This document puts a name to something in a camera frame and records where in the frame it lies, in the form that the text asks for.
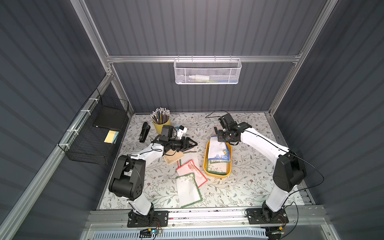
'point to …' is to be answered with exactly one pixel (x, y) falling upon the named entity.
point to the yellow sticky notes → (111, 137)
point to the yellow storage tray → (229, 167)
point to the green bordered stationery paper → (189, 156)
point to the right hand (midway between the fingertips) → (221, 137)
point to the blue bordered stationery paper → (217, 150)
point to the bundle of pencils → (160, 116)
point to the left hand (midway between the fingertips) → (195, 145)
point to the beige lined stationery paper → (173, 156)
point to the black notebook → (111, 118)
